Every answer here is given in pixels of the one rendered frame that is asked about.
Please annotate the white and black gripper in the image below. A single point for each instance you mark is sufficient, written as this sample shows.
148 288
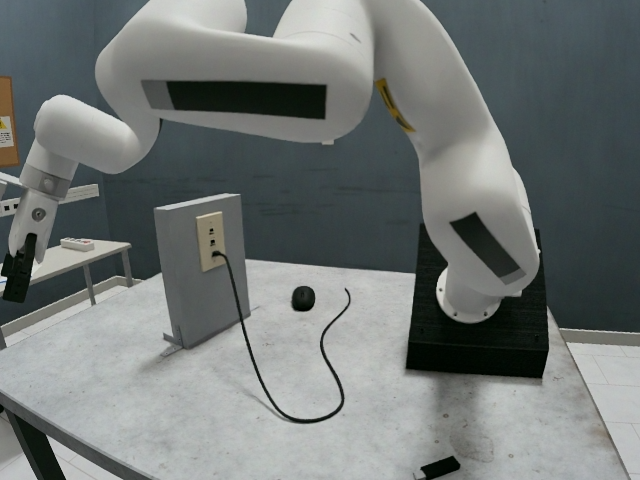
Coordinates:
36 229

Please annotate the beige wall plate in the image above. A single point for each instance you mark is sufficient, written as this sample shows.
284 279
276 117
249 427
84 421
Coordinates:
203 223

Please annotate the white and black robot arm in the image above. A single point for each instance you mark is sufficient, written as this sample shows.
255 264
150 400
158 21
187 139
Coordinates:
315 85

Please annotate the black computer mouse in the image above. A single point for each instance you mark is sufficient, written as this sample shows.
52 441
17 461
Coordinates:
303 298

